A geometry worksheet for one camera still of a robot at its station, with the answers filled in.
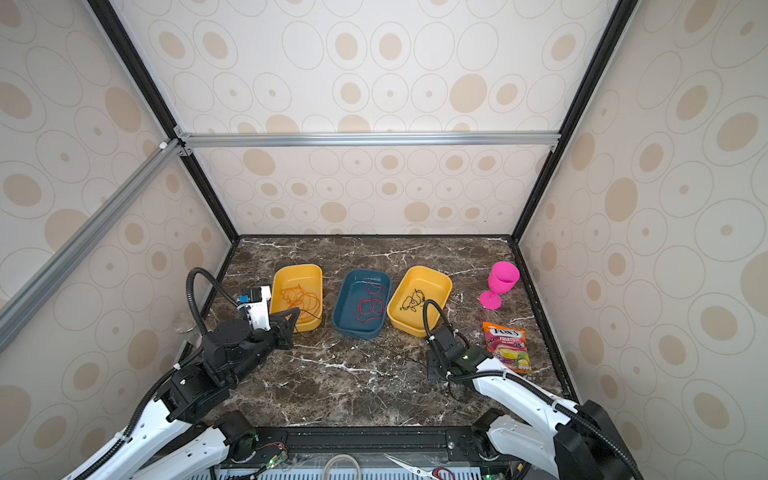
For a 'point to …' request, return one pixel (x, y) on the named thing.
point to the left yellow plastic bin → (310, 278)
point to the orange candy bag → (508, 345)
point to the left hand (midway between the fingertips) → (306, 309)
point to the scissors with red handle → (433, 473)
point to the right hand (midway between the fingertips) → (437, 365)
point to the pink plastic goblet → (502, 277)
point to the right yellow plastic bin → (416, 285)
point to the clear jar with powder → (183, 320)
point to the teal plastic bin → (350, 293)
